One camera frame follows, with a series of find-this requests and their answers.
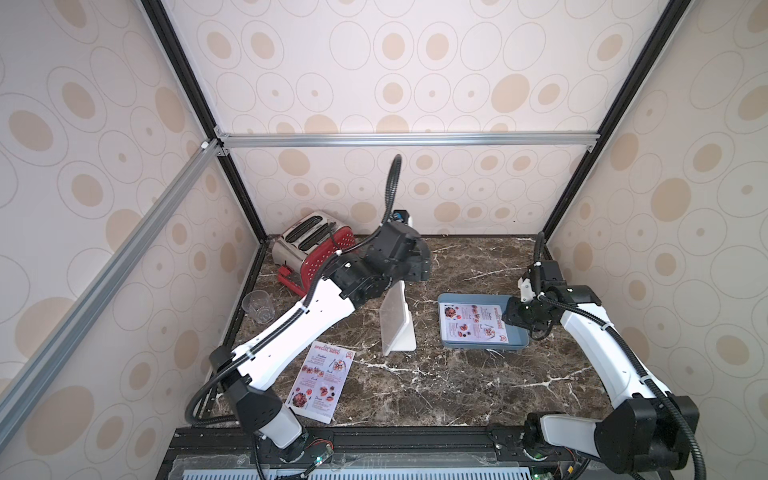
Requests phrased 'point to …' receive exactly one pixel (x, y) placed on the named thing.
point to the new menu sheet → (472, 323)
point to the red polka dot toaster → (304, 247)
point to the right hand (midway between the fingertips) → (521, 317)
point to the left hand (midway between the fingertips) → (428, 257)
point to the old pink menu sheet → (320, 381)
